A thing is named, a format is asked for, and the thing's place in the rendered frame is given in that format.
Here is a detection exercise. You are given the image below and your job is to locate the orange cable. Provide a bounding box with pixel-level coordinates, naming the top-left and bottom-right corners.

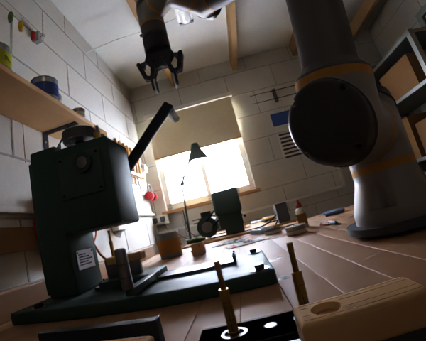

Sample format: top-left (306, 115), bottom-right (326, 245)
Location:
top-left (93, 229), bottom-right (108, 261)

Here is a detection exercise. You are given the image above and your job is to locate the dark green press body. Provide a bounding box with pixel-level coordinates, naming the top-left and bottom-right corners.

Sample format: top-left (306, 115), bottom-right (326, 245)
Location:
top-left (10, 136), bottom-right (280, 326)

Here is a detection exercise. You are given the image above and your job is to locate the pine blank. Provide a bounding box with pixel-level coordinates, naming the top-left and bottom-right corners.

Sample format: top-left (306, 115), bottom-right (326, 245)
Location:
top-left (292, 276), bottom-right (426, 341)

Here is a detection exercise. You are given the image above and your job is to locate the brown cardboard box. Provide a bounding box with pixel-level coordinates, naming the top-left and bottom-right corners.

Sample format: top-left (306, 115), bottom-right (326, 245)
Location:
top-left (378, 52), bottom-right (426, 101)
top-left (401, 109), bottom-right (426, 161)

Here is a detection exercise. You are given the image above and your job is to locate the grey and orange tin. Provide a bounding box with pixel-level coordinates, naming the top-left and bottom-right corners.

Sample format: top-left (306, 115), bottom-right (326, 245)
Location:
top-left (155, 230), bottom-right (183, 260)

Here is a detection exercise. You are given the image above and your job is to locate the white wall vent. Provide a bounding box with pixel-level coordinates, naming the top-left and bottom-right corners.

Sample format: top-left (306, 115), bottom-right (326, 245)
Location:
top-left (278, 130), bottom-right (303, 160)

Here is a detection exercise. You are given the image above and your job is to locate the brass hanger cup pin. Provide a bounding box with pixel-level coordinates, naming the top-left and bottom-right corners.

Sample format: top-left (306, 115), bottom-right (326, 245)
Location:
top-left (285, 242), bottom-right (310, 306)
top-left (214, 261), bottom-right (249, 337)

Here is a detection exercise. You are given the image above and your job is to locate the black parts tray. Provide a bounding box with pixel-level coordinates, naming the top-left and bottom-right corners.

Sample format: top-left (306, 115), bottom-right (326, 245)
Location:
top-left (197, 310), bottom-right (300, 341)

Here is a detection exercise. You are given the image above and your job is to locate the black floor lamp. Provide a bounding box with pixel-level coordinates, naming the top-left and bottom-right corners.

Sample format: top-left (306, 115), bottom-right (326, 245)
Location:
top-left (180, 142), bottom-right (208, 243)

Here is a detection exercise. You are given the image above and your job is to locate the wooden wall shelf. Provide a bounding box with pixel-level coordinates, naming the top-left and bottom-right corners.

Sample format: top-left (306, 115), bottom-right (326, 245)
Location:
top-left (0, 53), bottom-right (108, 144)

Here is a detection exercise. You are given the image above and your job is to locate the black bench grinder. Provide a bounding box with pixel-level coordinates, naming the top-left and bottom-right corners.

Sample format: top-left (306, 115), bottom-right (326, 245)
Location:
top-left (197, 210), bottom-right (222, 238)

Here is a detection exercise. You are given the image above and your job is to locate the black press lever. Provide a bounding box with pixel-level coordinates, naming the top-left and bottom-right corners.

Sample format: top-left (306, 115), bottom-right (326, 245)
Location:
top-left (129, 102), bottom-right (180, 172)

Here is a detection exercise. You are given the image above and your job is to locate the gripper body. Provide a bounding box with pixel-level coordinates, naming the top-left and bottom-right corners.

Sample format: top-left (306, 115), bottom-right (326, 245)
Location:
top-left (140, 29), bottom-right (175, 70)

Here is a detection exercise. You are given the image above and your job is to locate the grey upright box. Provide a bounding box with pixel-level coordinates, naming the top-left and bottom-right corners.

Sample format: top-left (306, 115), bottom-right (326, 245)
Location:
top-left (273, 202), bottom-right (292, 225)

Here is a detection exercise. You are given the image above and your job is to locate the white glue bottle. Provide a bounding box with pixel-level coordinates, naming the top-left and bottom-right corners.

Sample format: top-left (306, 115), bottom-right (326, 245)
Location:
top-left (294, 199), bottom-right (309, 225)

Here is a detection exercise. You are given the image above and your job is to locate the flat round grey tin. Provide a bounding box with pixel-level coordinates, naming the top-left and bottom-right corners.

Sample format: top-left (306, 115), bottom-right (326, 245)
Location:
top-left (285, 223), bottom-right (307, 237)

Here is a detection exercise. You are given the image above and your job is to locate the grey round press knob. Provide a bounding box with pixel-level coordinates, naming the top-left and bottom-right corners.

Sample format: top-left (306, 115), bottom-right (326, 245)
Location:
top-left (61, 125), bottom-right (94, 147)

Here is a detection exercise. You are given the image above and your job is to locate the blue wall poster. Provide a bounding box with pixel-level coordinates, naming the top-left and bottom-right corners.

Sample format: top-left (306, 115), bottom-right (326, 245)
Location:
top-left (270, 110), bottom-right (290, 127)

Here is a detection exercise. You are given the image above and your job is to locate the grey metal shelf unit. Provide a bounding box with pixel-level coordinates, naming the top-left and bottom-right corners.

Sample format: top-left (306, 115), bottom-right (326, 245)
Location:
top-left (373, 0), bottom-right (426, 172)

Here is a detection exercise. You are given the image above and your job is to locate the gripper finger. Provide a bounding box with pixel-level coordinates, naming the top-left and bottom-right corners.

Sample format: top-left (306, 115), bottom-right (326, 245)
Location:
top-left (136, 59), bottom-right (161, 94)
top-left (164, 49), bottom-right (185, 90)

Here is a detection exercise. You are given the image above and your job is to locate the dark flat block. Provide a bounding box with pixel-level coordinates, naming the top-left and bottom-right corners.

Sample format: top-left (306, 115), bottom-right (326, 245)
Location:
top-left (38, 313), bottom-right (167, 341)

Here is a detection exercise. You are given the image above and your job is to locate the small wooden box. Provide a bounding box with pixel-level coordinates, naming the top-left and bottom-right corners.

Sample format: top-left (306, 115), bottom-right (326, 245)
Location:
top-left (187, 237), bottom-right (207, 257)

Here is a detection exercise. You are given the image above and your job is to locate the blue tin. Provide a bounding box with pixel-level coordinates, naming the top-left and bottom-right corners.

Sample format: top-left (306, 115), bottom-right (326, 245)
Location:
top-left (30, 75), bottom-right (62, 102)

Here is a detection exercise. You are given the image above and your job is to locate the dark green background machine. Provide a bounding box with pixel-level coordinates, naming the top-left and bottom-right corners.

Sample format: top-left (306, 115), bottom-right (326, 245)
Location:
top-left (210, 188), bottom-right (246, 236)

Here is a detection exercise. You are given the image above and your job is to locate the window with beige blind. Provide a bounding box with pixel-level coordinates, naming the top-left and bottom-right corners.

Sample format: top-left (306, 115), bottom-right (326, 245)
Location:
top-left (151, 96), bottom-right (262, 210)

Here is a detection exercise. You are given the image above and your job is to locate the wooden block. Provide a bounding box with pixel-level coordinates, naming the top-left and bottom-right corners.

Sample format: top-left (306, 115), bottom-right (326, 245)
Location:
top-left (104, 249), bottom-right (146, 282)

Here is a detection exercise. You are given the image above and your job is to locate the black wall rail rack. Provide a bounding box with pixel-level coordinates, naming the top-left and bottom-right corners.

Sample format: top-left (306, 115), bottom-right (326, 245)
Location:
top-left (249, 85), bottom-right (296, 106)

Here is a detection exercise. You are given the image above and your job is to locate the ceiling light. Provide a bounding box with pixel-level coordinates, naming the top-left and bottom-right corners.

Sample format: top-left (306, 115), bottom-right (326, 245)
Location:
top-left (173, 8), bottom-right (195, 26)

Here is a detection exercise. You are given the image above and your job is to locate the white tool pegboard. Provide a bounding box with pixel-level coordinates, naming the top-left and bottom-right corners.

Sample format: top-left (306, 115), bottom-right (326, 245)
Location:
top-left (126, 141), bottom-right (158, 218)

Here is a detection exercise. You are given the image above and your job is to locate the grey press ram cylinder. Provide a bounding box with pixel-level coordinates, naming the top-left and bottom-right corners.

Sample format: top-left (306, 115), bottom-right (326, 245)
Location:
top-left (114, 248), bottom-right (133, 296)

